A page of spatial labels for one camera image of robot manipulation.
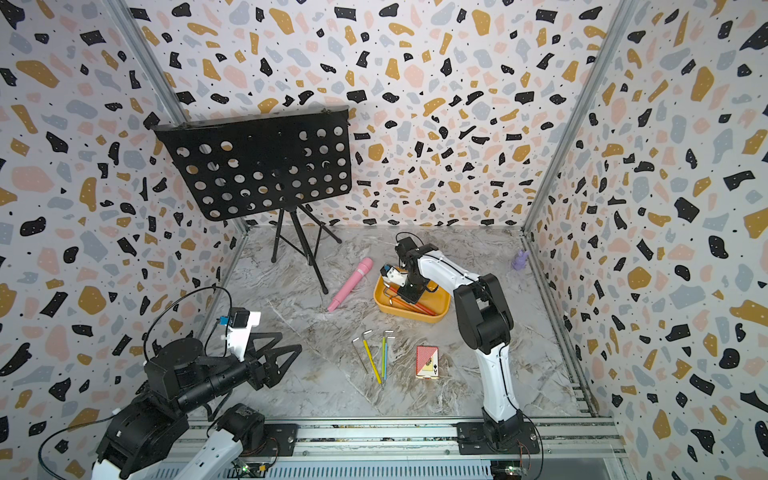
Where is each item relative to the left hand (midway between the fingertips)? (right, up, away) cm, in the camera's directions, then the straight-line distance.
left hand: (292, 342), depth 61 cm
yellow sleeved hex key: (+13, -12, +26) cm, 32 cm away
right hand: (+25, +5, +37) cm, 45 cm away
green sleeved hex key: (+17, -12, +26) cm, 34 cm away
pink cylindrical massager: (+9, +14, +45) cm, 48 cm away
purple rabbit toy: (+65, +16, +46) cm, 82 cm away
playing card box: (+30, -13, +24) cm, 40 cm away
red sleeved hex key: (+28, +2, +35) cm, 45 cm away
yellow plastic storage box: (+35, +2, +39) cm, 52 cm away
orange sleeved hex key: (+25, +1, +36) cm, 44 cm away
